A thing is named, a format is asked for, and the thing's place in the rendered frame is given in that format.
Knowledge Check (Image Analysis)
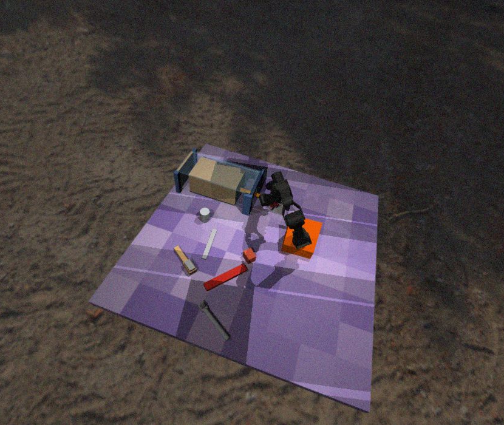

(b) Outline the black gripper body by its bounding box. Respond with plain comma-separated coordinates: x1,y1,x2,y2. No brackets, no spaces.
259,190,293,206

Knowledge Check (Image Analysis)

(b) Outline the dark grey cylinder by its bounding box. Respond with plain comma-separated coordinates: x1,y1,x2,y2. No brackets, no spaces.
200,208,209,223

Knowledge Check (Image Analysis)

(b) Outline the red flat bar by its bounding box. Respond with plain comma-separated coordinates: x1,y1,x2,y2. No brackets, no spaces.
203,264,247,291

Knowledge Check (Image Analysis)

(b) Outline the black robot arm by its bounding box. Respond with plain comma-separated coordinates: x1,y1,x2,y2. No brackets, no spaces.
265,171,312,249

